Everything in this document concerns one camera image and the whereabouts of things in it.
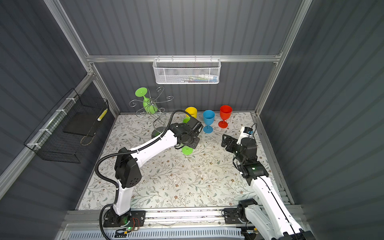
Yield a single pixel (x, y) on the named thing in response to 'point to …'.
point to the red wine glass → (225, 112)
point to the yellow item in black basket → (102, 114)
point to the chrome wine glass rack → (159, 124)
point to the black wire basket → (61, 136)
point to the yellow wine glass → (192, 111)
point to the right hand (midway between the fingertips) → (231, 138)
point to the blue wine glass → (209, 116)
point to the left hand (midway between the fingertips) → (194, 141)
